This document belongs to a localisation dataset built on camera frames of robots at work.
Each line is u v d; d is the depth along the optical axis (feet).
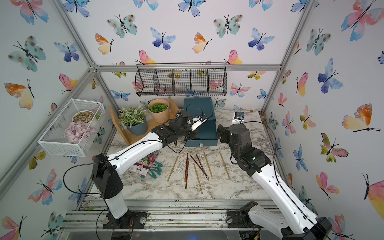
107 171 1.42
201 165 3.06
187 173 2.94
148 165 2.93
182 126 2.05
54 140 2.03
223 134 2.01
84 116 2.33
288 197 1.34
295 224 1.23
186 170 2.98
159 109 3.15
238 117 1.91
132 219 2.40
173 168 3.00
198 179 2.89
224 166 3.04
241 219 2.38
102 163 1.50
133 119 2.84
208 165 3.06
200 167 2.99
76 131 2.07
